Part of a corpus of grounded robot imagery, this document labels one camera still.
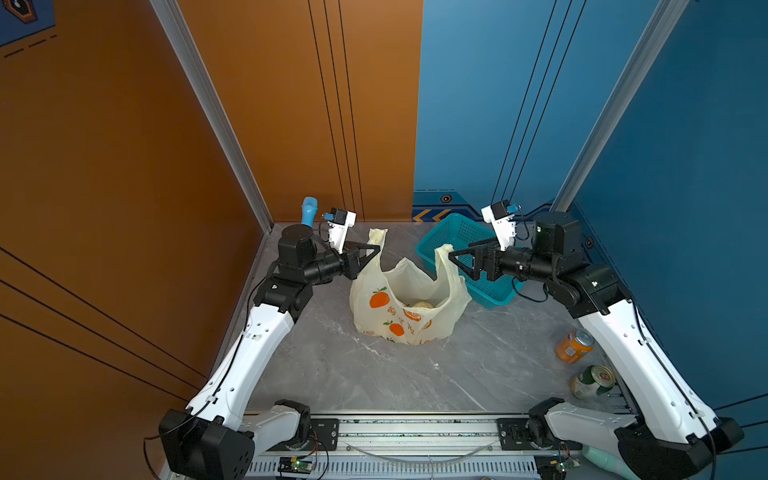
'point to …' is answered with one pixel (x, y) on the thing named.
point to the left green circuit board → (302, 466)
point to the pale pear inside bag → (423, 304)
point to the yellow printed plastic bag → (403, 304)
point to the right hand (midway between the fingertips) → (462, 250)
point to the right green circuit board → (566, 464)
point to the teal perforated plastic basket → (458, 231)
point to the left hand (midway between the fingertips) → (379, 246)
